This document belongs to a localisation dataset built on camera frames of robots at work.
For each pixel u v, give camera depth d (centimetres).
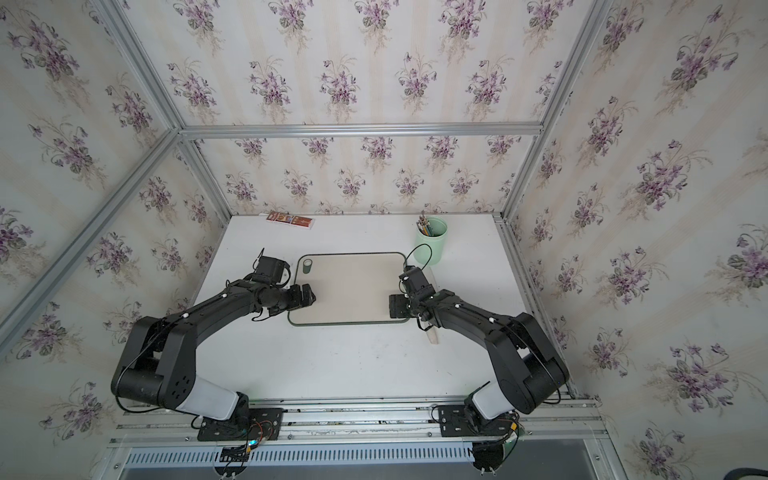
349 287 107
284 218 119
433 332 88
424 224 95
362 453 70
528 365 43
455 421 73
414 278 70
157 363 44
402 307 80
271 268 73
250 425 72
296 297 82
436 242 97
